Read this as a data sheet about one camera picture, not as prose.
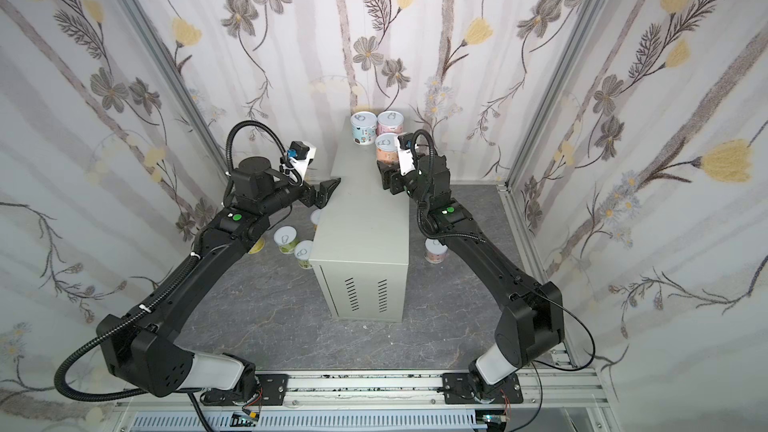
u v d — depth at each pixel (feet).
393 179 2.20
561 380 2.53
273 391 2.41
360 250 2.01
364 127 2.63
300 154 1.94
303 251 3.07
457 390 2.41
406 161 2.12
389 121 2.69
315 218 3.35
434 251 3.09
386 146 2.45
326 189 2.10
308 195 2.11
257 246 1.85
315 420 2.30
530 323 1.39
